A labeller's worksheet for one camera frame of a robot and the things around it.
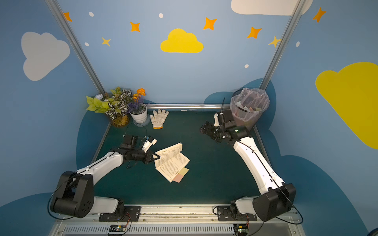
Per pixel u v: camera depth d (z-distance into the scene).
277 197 0.39
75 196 0.42
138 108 0.98
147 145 0.78
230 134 0.52
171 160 0.93
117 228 0.72
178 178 0.86
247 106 1.07
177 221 0.74
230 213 0.74
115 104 0.90
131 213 0.75
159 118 1.18
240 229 0.72
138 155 0.75
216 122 0.69
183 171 0.88
